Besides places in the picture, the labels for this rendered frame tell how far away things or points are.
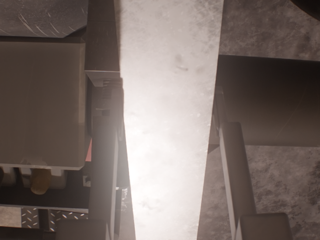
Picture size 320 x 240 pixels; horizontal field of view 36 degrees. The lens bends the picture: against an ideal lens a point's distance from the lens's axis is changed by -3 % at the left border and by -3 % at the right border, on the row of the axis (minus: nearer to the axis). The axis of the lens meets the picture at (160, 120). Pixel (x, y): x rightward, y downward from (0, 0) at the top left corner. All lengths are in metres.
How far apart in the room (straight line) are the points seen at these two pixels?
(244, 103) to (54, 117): 0.14
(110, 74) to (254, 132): 0.17
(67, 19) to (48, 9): 0.04
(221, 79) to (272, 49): 0.93
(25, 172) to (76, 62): 0.58
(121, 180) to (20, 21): 0.11
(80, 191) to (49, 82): 0.59
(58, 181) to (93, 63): 0.69
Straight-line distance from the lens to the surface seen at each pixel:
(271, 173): 1.60
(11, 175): 0.95
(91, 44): 0.25
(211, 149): 0.98
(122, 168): 0.28
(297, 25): 1.30
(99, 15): 0.26
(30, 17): 0.28
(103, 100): 0.28
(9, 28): 0.32
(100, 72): 0.26
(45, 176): 0.90
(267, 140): 0.42
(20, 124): 0.38
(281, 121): 0.41
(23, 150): 0.39
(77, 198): 0.94
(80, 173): 0.93
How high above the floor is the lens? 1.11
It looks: 52 degrees down
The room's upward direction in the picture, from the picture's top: 178 degrees clockwise
